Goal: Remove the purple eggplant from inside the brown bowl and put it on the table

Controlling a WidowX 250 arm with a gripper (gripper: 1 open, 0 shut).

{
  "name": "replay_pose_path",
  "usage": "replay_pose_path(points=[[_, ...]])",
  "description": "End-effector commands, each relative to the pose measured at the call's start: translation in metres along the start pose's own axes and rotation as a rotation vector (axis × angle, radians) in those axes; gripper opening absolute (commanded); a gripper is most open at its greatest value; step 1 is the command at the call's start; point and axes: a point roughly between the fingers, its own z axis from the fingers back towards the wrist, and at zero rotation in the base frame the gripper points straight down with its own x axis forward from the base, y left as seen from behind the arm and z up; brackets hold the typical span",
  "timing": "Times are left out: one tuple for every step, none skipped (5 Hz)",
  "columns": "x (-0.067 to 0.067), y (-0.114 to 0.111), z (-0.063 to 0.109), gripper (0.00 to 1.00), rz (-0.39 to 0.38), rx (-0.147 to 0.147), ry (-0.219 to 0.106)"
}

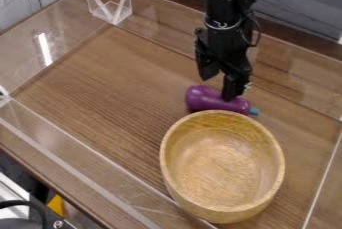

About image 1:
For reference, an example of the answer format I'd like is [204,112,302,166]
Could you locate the yellow tag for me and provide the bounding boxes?
[46,195,64,217]

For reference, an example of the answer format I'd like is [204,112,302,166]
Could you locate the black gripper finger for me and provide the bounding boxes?
[221,74,251,101]
[195,48,219,81]

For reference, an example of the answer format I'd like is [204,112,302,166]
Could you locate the purple toy eggplant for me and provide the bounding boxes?
[184,85,260,116]

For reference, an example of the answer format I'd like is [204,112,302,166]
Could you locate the clear acrylic front wall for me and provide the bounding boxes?
[0,86,217,229]

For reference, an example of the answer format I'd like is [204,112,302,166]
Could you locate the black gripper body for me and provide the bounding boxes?
[195,23,255,75]

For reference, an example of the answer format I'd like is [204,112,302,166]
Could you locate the clear acrylic corner bracket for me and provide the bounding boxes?
[86,0,132,26]

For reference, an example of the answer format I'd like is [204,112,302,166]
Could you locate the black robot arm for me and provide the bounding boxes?
[195,0,260,101]

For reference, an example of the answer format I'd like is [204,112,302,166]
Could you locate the brown wooden bowl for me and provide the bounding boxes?
[159,110,285,224]

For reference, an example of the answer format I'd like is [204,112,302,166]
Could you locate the black cable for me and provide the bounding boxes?
[0,199,48,229]

